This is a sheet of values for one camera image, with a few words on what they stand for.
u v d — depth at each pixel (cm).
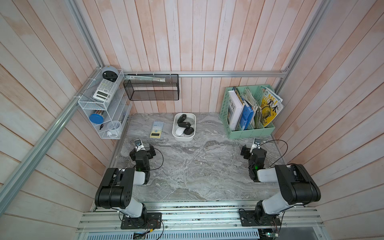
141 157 70
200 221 75
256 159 72
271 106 101
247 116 95
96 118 76
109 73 80
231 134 102
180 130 107
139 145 78
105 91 77
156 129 111
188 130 106
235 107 91
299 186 46
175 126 110
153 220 73
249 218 73
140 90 107
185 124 109
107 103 75
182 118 111
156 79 91
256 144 79
